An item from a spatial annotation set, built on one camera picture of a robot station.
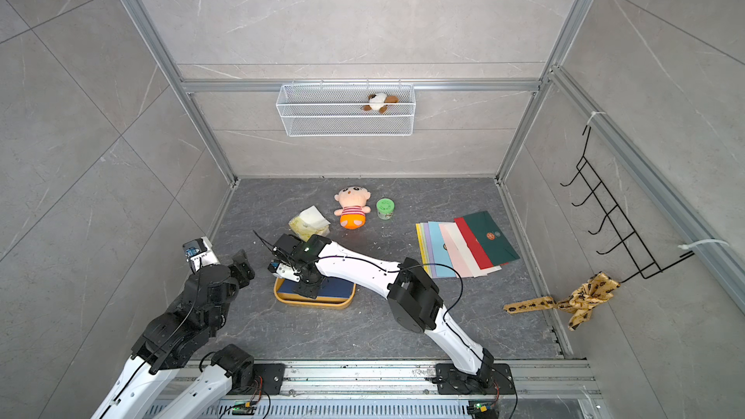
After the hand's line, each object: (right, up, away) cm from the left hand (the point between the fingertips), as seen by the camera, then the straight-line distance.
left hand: (233, 254), depth 70 cm
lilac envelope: (+53, -4, +28) cm, 61 cm away
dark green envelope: (+77, -2, +31) cm, 83 cm away
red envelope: (+70, -6, +28) cm, 76 cm away
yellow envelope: (+51, -4, +28) cm, 58 cm away
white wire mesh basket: (+24, +46, +31) cm, 60 cm away
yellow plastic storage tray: (+11, -15, +12) cm, 22 cm away
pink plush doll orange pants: (+26, +14, +34) cm, 45 cm away
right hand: (+16, -11, +14) cm, 24 cm away
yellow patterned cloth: (+86, -7, -5) cm, 87 cm away
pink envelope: (+63, -6, +26) cm, 69 cm away
